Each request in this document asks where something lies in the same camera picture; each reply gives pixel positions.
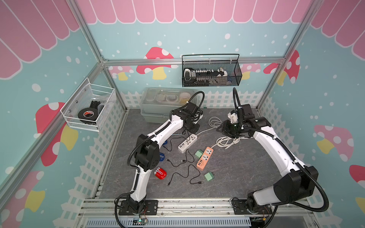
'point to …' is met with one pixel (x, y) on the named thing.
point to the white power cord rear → (215, 121)
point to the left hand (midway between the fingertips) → (193, 130)
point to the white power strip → (187, 143)
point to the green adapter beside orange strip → (198, 154)
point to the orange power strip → (205, 158)
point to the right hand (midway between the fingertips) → (218, 130)
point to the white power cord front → (227, 142)
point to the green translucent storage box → (156, 103)
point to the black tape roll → (89, 113)
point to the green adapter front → (209, 176)
